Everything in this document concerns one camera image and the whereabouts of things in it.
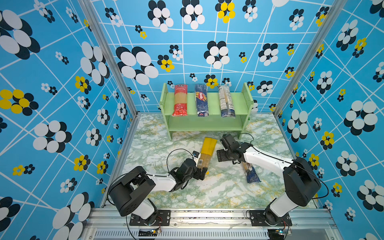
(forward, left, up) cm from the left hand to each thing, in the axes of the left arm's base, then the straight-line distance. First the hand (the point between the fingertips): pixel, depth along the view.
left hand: (202, 166), depth 89 cm
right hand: (+6, -14, +3) cm, 15 cm away
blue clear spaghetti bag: (-6, -28, 0) cm, 29 cm away
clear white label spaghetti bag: (+21, -13, +27) cm, 37 cm away
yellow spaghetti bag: (+13, -4, -1) cm, 14 cm away
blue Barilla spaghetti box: (+27, 0, +28) cm, 39 cm away
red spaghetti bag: (+29, +13, +27) cm, 41 cm away
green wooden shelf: (+27, -8, +9) cm, 29 cm away
